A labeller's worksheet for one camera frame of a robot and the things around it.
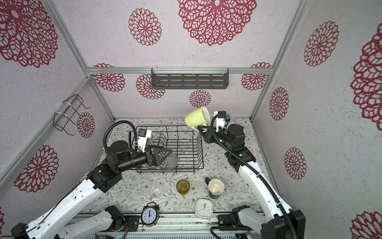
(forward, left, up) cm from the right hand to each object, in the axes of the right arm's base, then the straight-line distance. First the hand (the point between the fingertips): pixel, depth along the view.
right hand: (198, 126), depth 68 cm
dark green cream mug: (-16, -10, -34) cm, 38 cm away
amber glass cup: (-15, +9, -35) cm, 39 cm away
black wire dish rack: (+16, +9, -36) cm, 40 cm away
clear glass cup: (-18, +24, -35) cm, 46 cm away
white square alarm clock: (-27, -3, -33) cm, 43 cm away
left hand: (-11, +13, -3) cm, 18 cm away
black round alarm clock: (-31, +24, -32) cm, 51 cm away
